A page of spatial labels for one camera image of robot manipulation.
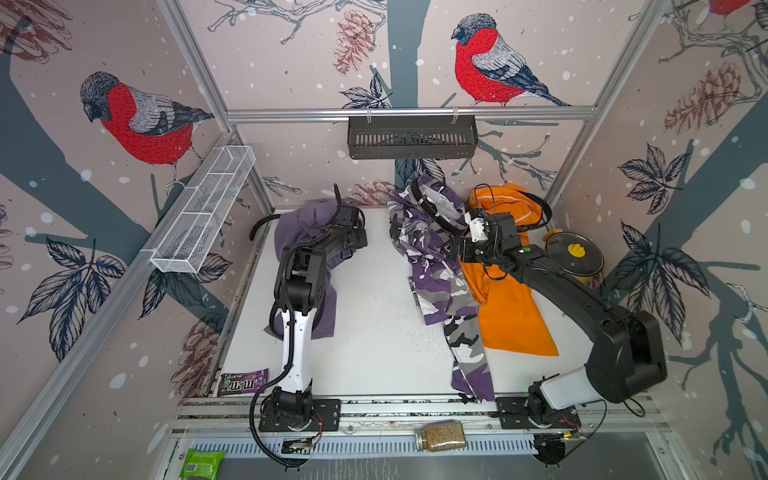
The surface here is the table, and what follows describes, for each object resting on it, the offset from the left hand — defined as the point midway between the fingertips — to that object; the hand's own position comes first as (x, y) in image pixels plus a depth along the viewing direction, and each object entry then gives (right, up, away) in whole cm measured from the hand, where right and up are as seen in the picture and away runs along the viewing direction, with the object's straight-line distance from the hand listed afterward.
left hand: (364, 233), depth 109 cm
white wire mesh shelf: (-41, +7, -31) cm, 52 cm away
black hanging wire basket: (+19, +35, -4) cm, 40 cm away
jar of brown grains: (+21, -46, -42) cm, 66 cm away
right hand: (+29, -2, -23) cm, 37 cm away
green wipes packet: (-33, -53, -42) cm, 75 cm away
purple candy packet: (-30, -39, -31) cm, 58 cm away
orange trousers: (+46, -26, -21) cm, 57 cm away
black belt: (-36, +7, +8) cm, 38 cm away
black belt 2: (+25, +8, -5) cm, 27 cm away
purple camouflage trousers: (+23, +5, -2) cm, 23 cm away
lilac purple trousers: (-28, +6, +4) cm, 28 cm away
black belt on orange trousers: (+74, +6, +9) cm, 74 cm away
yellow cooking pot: (+78, -16, -12) cm, 80 cm away
